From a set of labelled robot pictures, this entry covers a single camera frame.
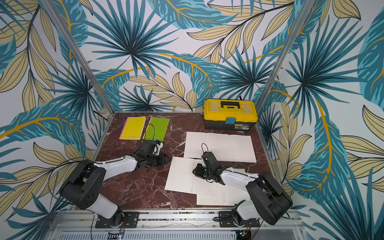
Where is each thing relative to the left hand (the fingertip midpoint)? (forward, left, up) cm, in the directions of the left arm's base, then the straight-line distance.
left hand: (168, 161), depth 90 cm
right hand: (-5, -15, -1) cm, 16 cm away
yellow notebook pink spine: (+28, +30, -4) cm, 41 cm away
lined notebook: (+13, -36, -3) cm, 38 cm away
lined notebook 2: (-18, -34, -5) cm, 39 cm away
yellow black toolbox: (+29, -39, +12) cm, 50 cm away
